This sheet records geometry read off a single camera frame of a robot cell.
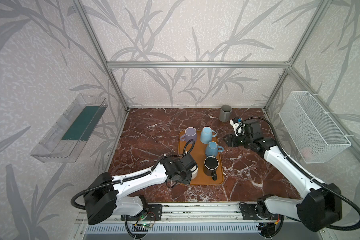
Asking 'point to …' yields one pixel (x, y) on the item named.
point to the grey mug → (225, 113)
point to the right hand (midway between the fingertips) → (227, 132)
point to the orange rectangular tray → (198, 153)
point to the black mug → (210, 165)
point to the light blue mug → (206, 134)
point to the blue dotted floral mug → (212, 148)
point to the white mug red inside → (194, 170)
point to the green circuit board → (143, 227)
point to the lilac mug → (190, 133)
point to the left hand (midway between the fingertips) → (190, 175)
